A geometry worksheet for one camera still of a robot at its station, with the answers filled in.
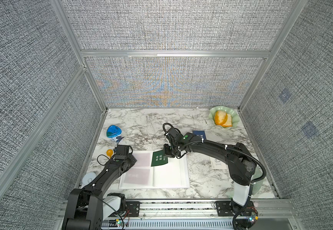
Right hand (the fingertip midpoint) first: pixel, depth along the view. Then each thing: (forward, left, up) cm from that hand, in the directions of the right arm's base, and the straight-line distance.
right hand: (162, 152), depth 84 cm
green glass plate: (+31, -55, -6) cm, 63 cm away
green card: (-1, +2, -5) cm, 6 cm away
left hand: (-1, +17, -7) cm, 18 cm away
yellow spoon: (+3, +34, -7) cm, 35 cm away
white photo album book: (-10, +12, -9) cm, 18 cm away
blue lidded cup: (+15, +32, 0) cm, 36 cm away
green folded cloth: (-17, -53, -8) cm, 56 cm away
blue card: (+20, -28, -9) cm, 35 cm away
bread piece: (+29, -43, -3) cm, 52 cm away
